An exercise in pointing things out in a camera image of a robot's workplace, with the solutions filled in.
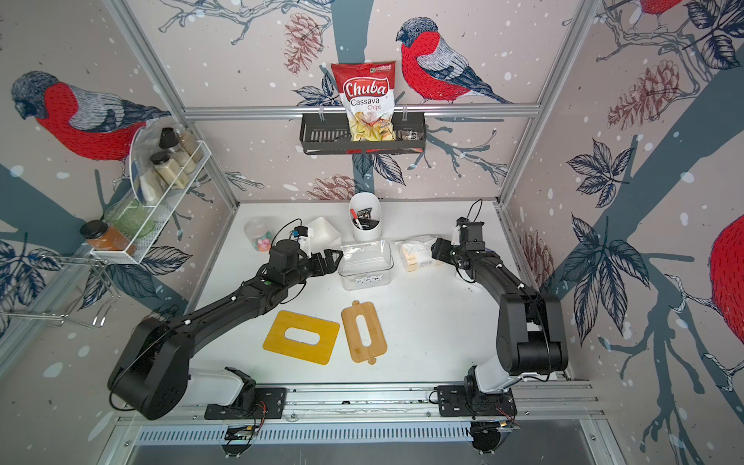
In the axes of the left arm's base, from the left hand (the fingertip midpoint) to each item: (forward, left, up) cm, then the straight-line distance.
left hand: (338, 249), depth 85 cm
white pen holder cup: (+22, -7, -10) cm, 25 cm away
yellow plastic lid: (-25, +5, -18) cm, 31 cm away
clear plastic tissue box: (+7, -7, -20) cm, 23 cm away
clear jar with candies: (+15, +31, -10) cm, 36 cm away
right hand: (+6, -33, -7) cm, 34 cm away
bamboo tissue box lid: (-25, -7, -16) cm, 30 cm away
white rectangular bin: (+14, +8, -12) cm, 20 cm away
